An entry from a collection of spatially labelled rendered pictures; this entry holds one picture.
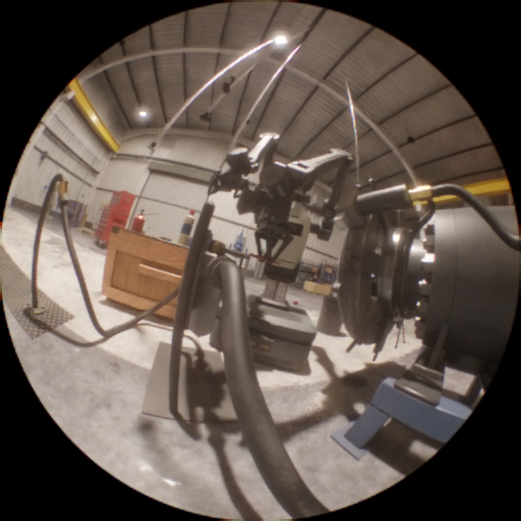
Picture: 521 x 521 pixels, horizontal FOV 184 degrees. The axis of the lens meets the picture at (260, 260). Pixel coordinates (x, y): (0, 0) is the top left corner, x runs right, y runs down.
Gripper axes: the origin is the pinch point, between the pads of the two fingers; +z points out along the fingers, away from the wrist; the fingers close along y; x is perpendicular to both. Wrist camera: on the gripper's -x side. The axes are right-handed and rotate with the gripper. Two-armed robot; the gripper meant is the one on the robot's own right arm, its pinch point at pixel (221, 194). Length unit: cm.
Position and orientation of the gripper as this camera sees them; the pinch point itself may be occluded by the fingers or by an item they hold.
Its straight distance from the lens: 55.0
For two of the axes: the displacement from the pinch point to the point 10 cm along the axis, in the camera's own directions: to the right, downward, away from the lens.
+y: 9.5, 2.4, -1.7
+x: 0.0, 5.7, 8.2
